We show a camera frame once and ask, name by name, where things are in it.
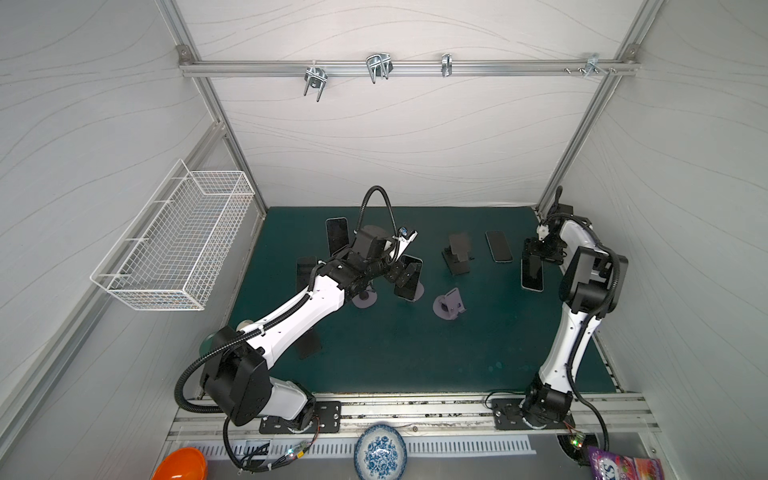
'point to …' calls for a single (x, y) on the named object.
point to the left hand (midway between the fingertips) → (406, 247)
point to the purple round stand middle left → (365, 299)
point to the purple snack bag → (611, 466)
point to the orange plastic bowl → (186, 463)
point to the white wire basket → (170, 255)
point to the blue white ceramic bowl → (380, 454)
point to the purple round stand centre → (418, 294)
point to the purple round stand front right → (448, 306)
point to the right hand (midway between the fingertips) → (542, 250)
